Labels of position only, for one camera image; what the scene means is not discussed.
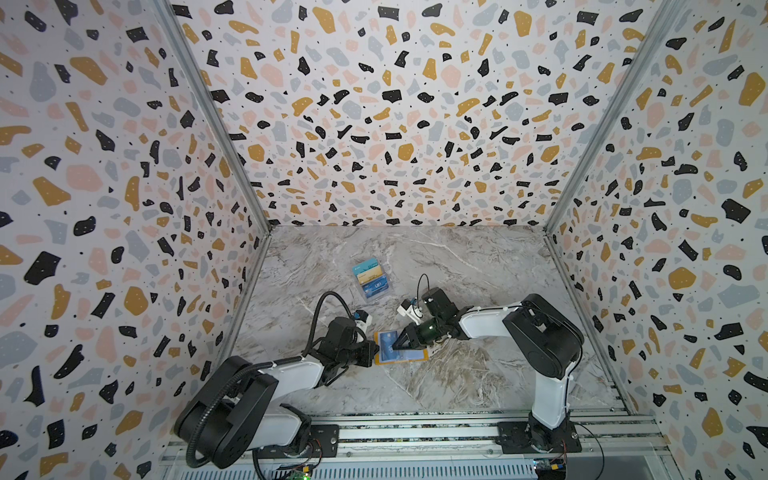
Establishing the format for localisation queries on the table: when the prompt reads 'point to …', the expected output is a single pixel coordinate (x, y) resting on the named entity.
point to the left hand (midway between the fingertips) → (384, 344)
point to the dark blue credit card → (387, 340)
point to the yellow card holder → (403, 355)
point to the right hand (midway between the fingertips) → (395, 344)
